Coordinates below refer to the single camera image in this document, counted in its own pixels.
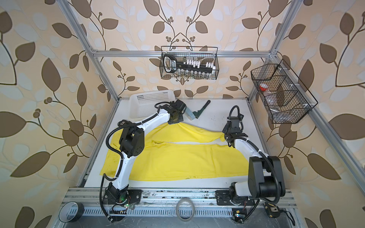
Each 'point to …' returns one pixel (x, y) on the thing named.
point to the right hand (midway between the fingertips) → (231, 128)
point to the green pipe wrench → (197, 114)
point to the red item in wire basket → (263, 87)
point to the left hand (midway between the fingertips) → (177, 117)
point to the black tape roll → (79, 213)
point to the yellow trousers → (180, 151)
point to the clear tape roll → (177, 205)
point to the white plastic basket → (141, 104)
